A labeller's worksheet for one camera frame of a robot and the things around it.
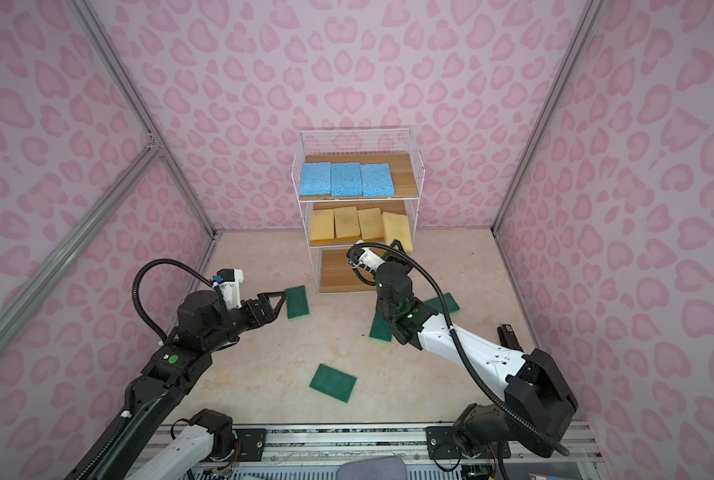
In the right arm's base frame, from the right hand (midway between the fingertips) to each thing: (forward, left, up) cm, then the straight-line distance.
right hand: (403, 236), depth 74 cm
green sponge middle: (-10, +5, -31) cm, 33 cm away
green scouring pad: (-1, +32, -30) cm, 44 cm away
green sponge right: (-1, -17, -31) cm, 35 cm away
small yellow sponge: (+10, +22, -6) cm, 25 cm away
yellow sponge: (+11, +15, -6) cm, 20 cm away
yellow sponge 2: (+10, +8, -6) cm, 15 cm away
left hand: (-13, +31, -7) cm, 34 cm away
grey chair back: (-45, +6, -28) cm, 54 cm away
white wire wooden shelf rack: (+35, +10, +4) cm, 36 cm away
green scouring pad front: (-26, +18, -31) cm, 44 cm away
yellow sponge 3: (+4, +2, -1) cm, 4 cm away
